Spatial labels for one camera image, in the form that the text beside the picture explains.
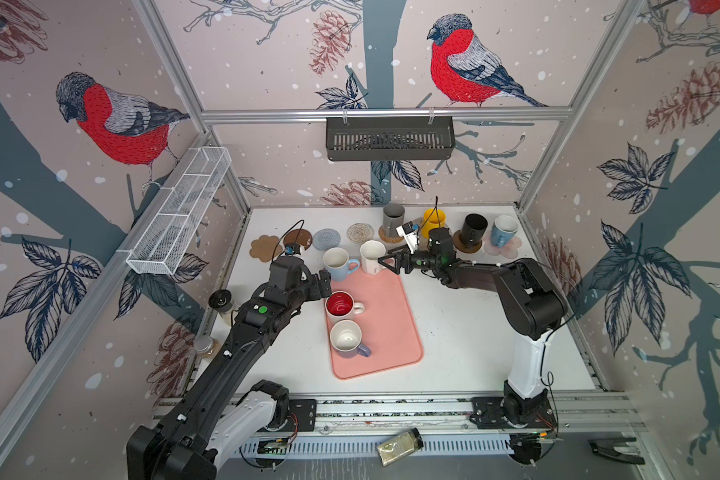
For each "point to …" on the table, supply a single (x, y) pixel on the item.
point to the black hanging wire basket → (389, 139)
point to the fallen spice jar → (400, 446)
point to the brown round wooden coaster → (465, 248)
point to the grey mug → (393, 218)
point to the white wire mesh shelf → (180, 211)
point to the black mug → (473, 230)
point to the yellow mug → (433, 218)
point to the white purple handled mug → (346, 339)
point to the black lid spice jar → (221, 301)
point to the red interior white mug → (340, 305)
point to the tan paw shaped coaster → (265, 248)
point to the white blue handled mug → (504, 230)
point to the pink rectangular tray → (388, 325)
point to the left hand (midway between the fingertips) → (314, 276)
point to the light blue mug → (336, 260)
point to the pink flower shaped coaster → (508, 251)
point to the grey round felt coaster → (326, 238)
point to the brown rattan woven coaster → (387, 238)
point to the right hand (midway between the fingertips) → (380, 263)
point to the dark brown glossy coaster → (299, 236)
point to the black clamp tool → (618, 447)
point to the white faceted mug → (371, 252)
